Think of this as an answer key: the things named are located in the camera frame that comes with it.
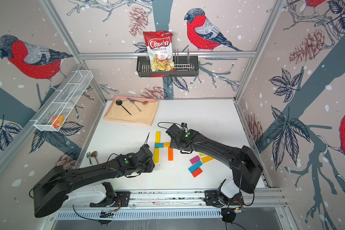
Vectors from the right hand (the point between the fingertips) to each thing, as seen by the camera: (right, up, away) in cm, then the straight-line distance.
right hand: (175, 143), depth 84 cm
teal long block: (+12, -14, +2) cm, 18 cm away
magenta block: (+12, -11, +4) cm, 17 cm away
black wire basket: (0, +49, +8) cm, 50 cm away
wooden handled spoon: (-27, +27, +35) cm, 51 cm away
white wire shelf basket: (-62, +21, -9) cm, 65 cm away
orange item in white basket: (-56, +15, -18) cm, 61 cm away
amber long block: (+19, -11, +4) cm, 23 cm away
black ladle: (-48, +27, +34) cm, 65 cm away
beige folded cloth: (-32, +21, +31) cm, 49 cm away
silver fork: (-37, +28, +34) cm, 58 cm away
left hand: (-11, -12, -2) cm, 16 cm away
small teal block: (-11, -3, +9) cm, 15 cm away
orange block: (-4, -8, +6) cm, 11 cm away
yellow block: (-13, +1, +14) cm, 19 cm away
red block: (+12, -16, -2) cm, 21 cm away
